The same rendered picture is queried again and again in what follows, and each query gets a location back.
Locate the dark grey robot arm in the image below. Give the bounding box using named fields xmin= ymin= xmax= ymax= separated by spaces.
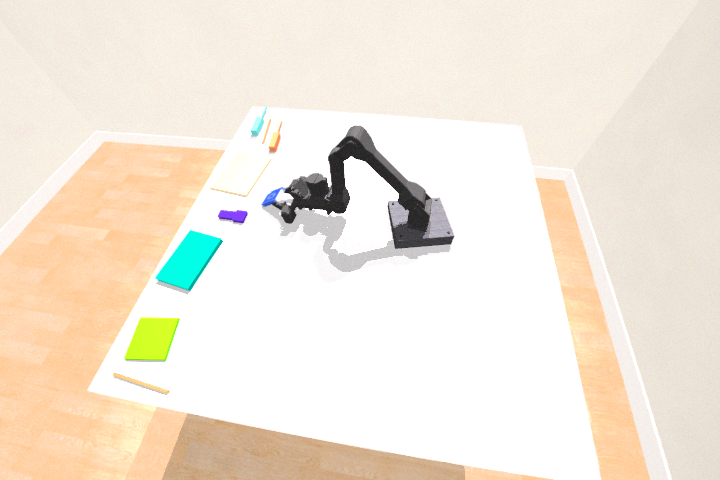
xmin=288 ymin=125 xmax=432 ymax=232

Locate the cyan flat rectangular slab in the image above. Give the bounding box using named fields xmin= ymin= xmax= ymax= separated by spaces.
xmin=155 ymin=230 xmax=223 ymax=291

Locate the purple stepped block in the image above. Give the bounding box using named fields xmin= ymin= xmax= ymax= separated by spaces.
xmin=218 ymin=210 xmax=248 ymax=223

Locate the yellow-green flat rectangular slab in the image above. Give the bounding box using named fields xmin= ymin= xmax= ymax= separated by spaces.
xmin=124 ymin=317 xmax=180 ymax=361

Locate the pale yellow flat mat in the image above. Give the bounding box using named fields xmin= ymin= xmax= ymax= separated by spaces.
xmin=210 ymin=152 xmax=272 ymax=197

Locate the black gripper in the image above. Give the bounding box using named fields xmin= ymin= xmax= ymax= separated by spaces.
xmin=272 ymin=176 xmax=313 ymax=224

